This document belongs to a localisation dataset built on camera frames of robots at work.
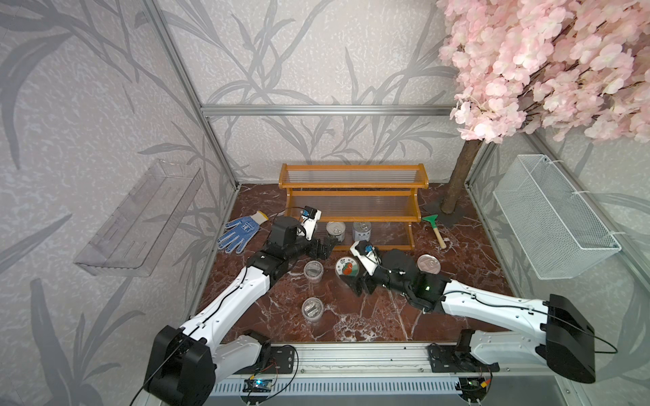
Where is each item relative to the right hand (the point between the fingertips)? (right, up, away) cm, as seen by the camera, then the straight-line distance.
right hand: (349, 264), depth 75 cm
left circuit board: (-26, -33, -5) cm, 42 cm away
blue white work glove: (-44, +7, +29) cm, 53 cm away
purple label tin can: (+5, +8, +18) cm, 21 cm away
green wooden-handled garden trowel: (+36, +12, +29) cm, 48 cm away
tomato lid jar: (0, -3, +9) cm, 10 cm away
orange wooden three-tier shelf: (+12, +18, +40) cm, 46 cm away
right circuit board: (+37, -35, -2) cm, 51 cm away
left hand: (-7, +8, +5) cm, 12 cm away
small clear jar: (-11, -15, +3) cm, 19 cm away
